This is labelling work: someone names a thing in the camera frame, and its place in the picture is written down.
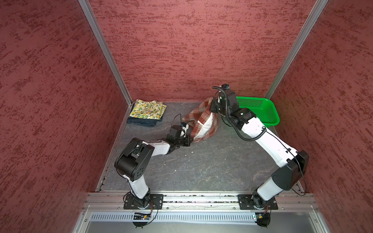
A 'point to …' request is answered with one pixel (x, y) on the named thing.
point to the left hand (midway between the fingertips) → (192, 141)
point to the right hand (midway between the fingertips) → (211, 104)
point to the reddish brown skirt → (203, 122)
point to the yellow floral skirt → (148, 109)
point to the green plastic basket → (264, 109)
